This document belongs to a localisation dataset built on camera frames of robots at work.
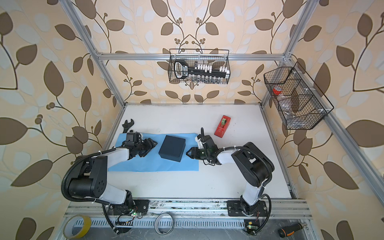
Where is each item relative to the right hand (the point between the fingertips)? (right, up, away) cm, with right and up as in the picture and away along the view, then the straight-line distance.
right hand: (189, 155), depth 91 cm
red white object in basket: (+48, +38, -11) cm, 63 cm away
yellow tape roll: (-53, -29, -21) cm, 64 cm away
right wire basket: (+57, +30, -18) cm, 66 cm away
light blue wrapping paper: (-22, -4, -1) cm, 23 cm away
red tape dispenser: (+22, +17, +11) cm, 30 cm away
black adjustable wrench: (-47, +17, +17) cm, 53 cm away
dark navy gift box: (-11, +4, 0) cm, 11 cm away
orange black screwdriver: (+45, -28, -25) cm, 59 cm away
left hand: (-22, +6, +3) cm, 23 cm away
